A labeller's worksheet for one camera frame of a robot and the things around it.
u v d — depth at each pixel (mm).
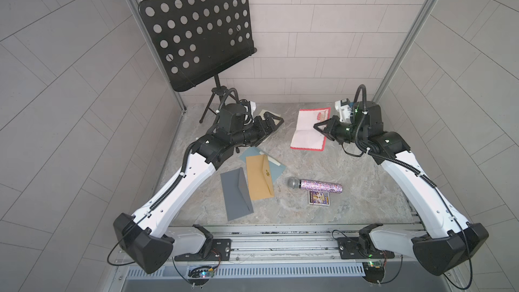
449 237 370
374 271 681
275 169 922
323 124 667
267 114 587
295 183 837
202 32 640
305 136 703
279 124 611
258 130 581
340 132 598
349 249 710
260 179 885
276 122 628
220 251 709
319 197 825
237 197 830
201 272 695
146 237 359
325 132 599
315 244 739
